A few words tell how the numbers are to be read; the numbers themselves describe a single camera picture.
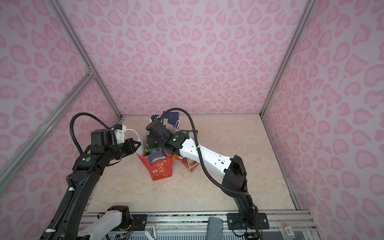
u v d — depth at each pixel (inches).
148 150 32.3
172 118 46.4
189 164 35.5
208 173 17.1
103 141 21.2
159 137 21.8
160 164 30.4
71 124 19.7
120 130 25.6
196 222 29.5
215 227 27.3
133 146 25.0
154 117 26.1
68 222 15.2
